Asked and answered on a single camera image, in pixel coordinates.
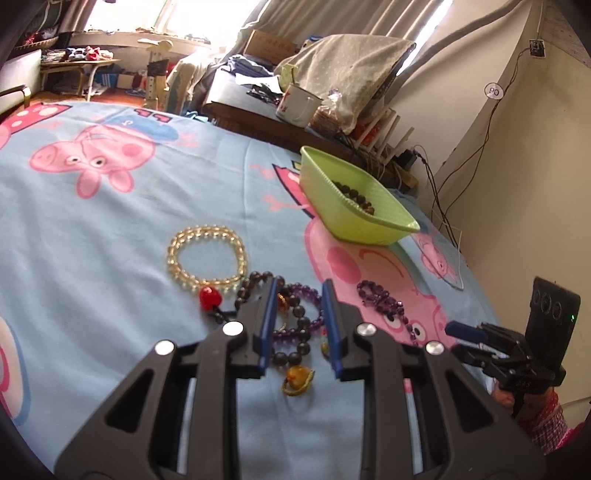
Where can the person's right forearm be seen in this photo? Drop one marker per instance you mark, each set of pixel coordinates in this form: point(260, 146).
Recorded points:
point(549, 424)

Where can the cartoon pig printed bed sheet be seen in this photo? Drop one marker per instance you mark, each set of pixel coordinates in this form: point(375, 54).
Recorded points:
point(115, 207)

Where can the green plastic basin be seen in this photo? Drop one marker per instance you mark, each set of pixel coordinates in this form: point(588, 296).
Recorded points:
point(364, 217)

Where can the heap of small clothes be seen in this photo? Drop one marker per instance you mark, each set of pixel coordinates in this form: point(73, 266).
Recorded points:
point(78, 53)

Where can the blue folded clothes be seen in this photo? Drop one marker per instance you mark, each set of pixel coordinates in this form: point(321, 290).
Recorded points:
point(247, 67)

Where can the clear plastic food bag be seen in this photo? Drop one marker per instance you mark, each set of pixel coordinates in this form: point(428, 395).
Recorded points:
point(330, 117)

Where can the beige pillow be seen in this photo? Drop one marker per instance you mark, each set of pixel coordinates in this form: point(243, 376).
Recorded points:
point(341, 64)

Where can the person's right hand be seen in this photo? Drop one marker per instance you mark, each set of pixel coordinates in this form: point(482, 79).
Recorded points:
point(503, 397)

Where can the white enamel mug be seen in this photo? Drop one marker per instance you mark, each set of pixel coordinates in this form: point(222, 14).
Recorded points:
point(295, 108)

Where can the round white wall sticker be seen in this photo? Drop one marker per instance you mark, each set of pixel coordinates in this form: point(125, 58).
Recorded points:
point(493, 90)

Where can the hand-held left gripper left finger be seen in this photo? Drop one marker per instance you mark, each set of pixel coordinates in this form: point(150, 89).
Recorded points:
point(268, 332)

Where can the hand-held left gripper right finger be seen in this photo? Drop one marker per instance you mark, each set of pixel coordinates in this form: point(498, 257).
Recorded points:
point(331, 332)

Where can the white chair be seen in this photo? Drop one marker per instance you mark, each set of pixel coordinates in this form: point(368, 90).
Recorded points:
point(18, 78)

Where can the blue striped shoe box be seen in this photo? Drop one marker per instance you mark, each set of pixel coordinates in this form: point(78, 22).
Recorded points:
point(113, 81)

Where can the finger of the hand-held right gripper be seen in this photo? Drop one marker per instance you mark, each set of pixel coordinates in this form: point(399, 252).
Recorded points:
point(475, 357)
point(466, 332)

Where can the grey curtain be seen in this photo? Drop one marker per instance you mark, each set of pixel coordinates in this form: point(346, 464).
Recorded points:
point(346, 18)

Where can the black power adapter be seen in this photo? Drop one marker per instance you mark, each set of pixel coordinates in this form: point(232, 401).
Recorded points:
point(407, 158)

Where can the wooden giraffe figure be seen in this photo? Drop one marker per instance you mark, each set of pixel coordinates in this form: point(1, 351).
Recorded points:
point(157, 74)

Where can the dark wooden desk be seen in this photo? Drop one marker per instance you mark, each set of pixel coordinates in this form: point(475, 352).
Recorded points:
point(249, 115)

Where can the pale draped towel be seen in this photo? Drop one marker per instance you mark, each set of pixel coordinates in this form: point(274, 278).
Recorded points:
point(189, 78)

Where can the wall socket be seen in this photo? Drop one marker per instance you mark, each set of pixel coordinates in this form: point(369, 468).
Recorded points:
point(537, 48)

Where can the white router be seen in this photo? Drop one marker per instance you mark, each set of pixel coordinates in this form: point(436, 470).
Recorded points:
point(383, 134)

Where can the cardboard box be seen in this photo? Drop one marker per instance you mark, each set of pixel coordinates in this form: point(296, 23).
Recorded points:
point(270, 44)

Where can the small wooden folding table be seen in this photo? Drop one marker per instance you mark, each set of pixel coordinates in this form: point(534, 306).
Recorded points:
point(78, 69)

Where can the black monitor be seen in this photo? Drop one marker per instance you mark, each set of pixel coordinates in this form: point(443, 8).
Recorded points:
point(397, 74)

